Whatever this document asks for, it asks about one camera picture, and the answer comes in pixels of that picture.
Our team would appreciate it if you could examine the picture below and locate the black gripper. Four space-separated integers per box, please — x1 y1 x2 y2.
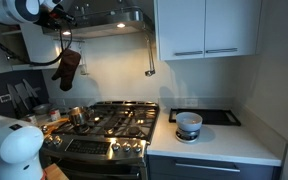
33 6 77 30

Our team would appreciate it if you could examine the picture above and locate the stainless steel range hood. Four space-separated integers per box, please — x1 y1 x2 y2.
42 4 156 40

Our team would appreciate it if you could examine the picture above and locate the brown oven mitt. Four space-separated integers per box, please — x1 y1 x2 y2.
51 47 82 92

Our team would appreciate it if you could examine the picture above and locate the hanging steel utensil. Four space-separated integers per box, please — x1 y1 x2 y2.
79 41 90 76

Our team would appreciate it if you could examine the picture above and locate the white jar with red label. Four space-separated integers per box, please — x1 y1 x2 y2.
23 113 39 127
49 108 62 123

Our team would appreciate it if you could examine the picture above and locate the small steel saucepan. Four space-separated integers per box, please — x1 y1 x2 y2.
67 105 92 127

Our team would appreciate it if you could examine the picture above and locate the hanging steel ladle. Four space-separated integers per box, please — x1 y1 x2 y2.
144 33 157 78

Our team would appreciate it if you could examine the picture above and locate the wooden cutting board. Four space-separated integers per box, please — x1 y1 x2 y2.
38 116 71 139

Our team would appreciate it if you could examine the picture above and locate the black cast iron burner grate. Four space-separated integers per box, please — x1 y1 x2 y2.
92 101 133 138
53 105 100 136
127 101 160 141

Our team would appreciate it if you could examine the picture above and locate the white cabinet door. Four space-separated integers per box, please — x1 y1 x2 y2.
204 0 263 59
155 0 207 62

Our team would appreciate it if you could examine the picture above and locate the stainless steel gas range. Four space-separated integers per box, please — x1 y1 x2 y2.
38 99 161 180

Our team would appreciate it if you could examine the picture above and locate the grey backsplash outlet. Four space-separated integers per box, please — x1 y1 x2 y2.
185 98 199 107

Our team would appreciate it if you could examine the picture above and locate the grey scale bowl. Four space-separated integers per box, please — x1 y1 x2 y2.
175 111 204 132

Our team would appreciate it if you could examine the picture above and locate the round kitchen scale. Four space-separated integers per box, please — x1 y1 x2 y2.
175 127 202 144

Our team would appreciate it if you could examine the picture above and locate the black flat griddle tray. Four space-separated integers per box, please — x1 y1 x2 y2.
168 107 242 127

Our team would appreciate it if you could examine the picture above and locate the steel utensil rail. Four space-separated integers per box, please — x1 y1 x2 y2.
53 38 86 43

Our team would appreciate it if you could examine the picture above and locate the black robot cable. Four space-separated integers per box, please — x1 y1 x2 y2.
0 23 73 67

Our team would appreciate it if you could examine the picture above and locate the wall mounted kitchen knife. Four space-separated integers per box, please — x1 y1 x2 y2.
14 82 30 109
22 78 40 101
6 83 20 111

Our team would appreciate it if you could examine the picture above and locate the white wall outlet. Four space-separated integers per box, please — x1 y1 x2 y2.
0 93 13 104

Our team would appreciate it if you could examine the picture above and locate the grey drawer with bar handle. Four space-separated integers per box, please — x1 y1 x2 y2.
147 154 282 180

